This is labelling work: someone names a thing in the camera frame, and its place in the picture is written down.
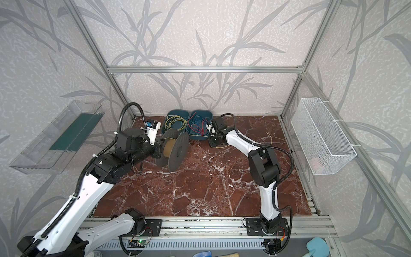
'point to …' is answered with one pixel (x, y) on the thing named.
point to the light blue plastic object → (318, 247)
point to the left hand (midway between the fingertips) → (165, 135)
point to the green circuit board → (137, 243)
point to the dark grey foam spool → (174, 148)
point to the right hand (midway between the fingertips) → (212, 136)
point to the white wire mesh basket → (325, 148)
